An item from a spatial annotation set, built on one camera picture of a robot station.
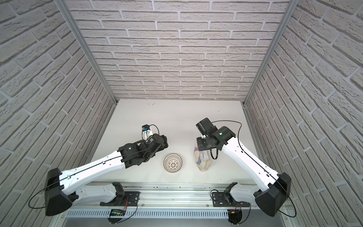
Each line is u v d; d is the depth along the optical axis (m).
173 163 0.85
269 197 0.37
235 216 0.70
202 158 0.74
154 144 0.55
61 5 0.69
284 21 0.73
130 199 0.74
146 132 0.65
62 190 0.39
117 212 0.72
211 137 0.52
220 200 0.73
